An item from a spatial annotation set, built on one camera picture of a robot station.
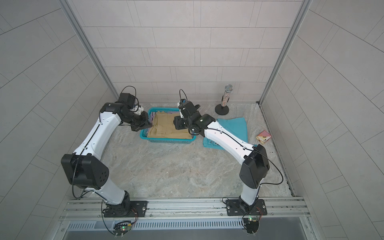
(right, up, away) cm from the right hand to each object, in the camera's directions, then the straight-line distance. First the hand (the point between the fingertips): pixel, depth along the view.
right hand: (176, 121), depth 79 cm
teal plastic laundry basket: (-21, -9, +10) cm, 25 cm away
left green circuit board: (-23, -47, -14) cm, 54 cm away
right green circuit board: (+36, -47, -11) cm, 61 cm away
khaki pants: (-10, -4, +12) cm, 16 cm away
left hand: (-12, 0, +2) cm, 12 cm away
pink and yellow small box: (+54, -11, +17) cm, 58 cm away
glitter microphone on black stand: (+30, +8, +33) cm, 45 cm away
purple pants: (-7, +5, +20) cm, 22 cm away
